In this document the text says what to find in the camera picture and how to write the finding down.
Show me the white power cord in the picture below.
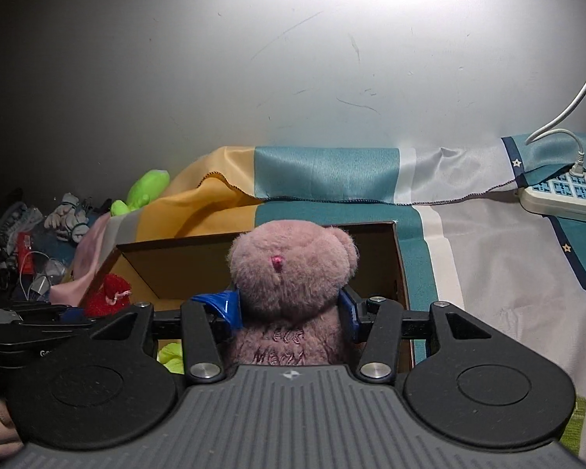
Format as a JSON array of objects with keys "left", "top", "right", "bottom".
[{"left": 525, "top": 43, "right": 586, "bottom": 178}]

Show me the olive green knitted cloth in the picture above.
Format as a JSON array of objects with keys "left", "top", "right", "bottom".
[{"left": 560, "top": 395, "right": 586, "bottom": 456}]

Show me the green plush toy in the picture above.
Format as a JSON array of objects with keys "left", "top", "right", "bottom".
[{"left": 110, "top": 170, "right": 170, "bottom": 216}]

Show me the neon yellow knotted cloth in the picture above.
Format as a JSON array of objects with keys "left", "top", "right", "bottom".
[{"left": 156, "top": 342, "right": 184, "bottom": 375}]

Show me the person's left hand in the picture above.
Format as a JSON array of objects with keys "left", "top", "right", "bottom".
[{"left": 0, "top": 399, "right": 24, "bottom": 460}]

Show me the striped teal orange tablecloth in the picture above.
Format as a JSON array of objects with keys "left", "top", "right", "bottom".
[{"left": 48, "top": 131, "right": 586, "bottom": 465}]

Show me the white power strip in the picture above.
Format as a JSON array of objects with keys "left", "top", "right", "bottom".
[{"left": 519, "top": 172, "right": 586, "bottom": 222}]

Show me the pink teddy bear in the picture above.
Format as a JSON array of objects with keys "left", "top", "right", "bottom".
[{"left": 226, "top": 220, "right": 359, "bottom": 366}]

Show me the red small package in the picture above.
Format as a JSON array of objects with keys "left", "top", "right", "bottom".
[{"left": 16, "top": 232, "right": 34, "bottom": 275}]

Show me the white gloves bundle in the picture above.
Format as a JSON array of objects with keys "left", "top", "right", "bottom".
[{"left": 44, "top": 193, "right": 89, "bottom": 246}]

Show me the white thin cable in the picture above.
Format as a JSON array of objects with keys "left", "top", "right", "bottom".
[{"left": 18, "top": 250, "right": 70, "bottom": 303}]

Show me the red knitted item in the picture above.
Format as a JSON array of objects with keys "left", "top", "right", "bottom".
[{"left": 82, "top": 273, "right": 132, "bottom": 319}]

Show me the brown cardboard box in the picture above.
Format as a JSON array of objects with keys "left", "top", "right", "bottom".
[{"left": 80, "top": 219, "right": 416, "bottom": 372}]

